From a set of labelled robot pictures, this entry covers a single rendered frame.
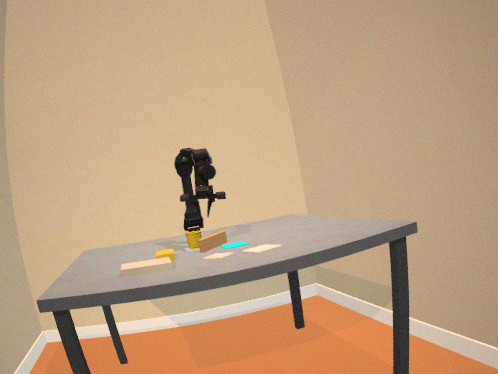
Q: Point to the yellow cup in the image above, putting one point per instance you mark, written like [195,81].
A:
[192,238]

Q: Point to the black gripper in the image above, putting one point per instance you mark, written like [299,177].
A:
[194,200]

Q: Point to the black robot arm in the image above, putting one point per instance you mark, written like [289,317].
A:
[184,162]

